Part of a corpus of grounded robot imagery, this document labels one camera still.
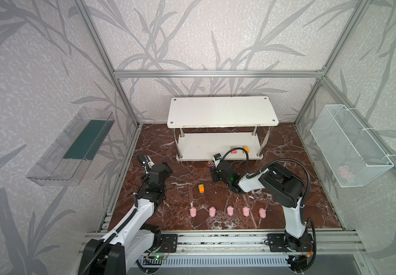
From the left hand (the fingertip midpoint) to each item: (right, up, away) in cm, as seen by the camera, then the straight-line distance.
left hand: (161, 160), depth 86 cm
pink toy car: (+37, +4, -1) cm, 37 cm away
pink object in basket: (+83, -3, -12) cm, 84 cm away
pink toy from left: (+17, -24, -4) cm, 30 cm away
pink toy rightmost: (+50, -24, -5) cm, 56 cm away
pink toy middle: (+34, -24, -4) cm, 42 cm away
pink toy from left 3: (+42, -24, -4) cm, 49 cm away
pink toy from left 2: (+26, -24, -5) cm, 36 cm away
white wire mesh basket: (+78, +5, -23) cm, 81 cm away
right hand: (+26, -4, +13) cm, 29 cm away
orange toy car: (+20, -15, +2) cm, 25 cm away
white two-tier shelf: (+22, +16, -12) cm, 30 cm away
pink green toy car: (+25, -4, +11) cm, 28 cm away
